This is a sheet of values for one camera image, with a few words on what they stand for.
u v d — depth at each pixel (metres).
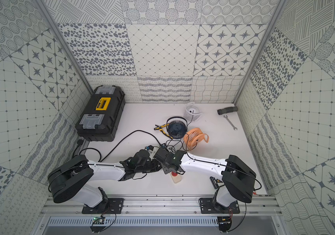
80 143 1.00
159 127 1.04
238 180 0.42
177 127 1.00
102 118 0.88
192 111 1.07
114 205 0.73
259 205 0.75
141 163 0.69
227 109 1.11
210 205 0.74
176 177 0.82
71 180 0.44
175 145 0.96
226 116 1.13
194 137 0.88
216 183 0.80
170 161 0.60
